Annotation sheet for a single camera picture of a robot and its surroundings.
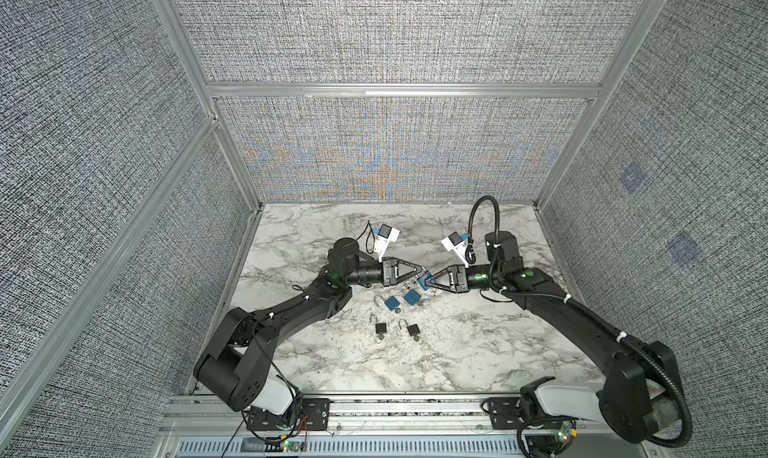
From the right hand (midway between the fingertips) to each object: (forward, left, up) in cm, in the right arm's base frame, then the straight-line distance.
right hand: (429, 281), depth 75 cm
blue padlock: (+4, +9, -20) cm, 22 cm away
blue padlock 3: (-2, +2, +3) cm, 4 cm away
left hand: (0, +3, +4) cm, 4 cm away
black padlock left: (-4, +13, -20) cm, 24 cm away
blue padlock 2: (+7, +3, -20) cm, 22 cm away
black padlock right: (-4, +3, -20) cm, 21 cm away
